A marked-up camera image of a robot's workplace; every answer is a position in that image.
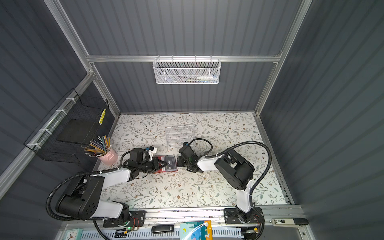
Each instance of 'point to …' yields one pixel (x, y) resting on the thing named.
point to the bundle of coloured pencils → (98, 148)
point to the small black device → (162, 228)
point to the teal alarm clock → (73, 234)
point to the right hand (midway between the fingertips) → (178, 160)
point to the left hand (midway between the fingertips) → (168, 165)
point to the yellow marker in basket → (102, 116)
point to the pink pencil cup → (110, 158)
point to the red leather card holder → (172, 162)
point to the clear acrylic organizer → (176, 135)
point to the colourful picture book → (205, 233)
